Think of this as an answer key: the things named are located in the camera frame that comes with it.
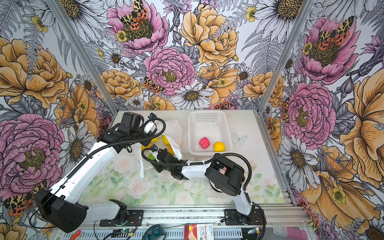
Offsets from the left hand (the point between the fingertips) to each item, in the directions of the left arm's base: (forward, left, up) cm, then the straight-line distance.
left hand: (149, 137), depth 78 cm
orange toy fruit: (-9, -12, +2) cm, 15 cm away
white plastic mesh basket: (+19, -34, -23) cm, 45 cm away
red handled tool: (-38, +32, -23) cm, 55 cm away
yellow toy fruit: (+4, -39, -17) cm, 42 cm away
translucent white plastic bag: (-1, -11, -1) cm, 11 cm away
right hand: (-5, -1, -16) cm, 17 cm away
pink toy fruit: (+8, -30, -17) cm, 35 cm away
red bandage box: (-39, -27, -18) cm, 50 cm away
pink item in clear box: (-40, -69, -20) cm, 82 cm away
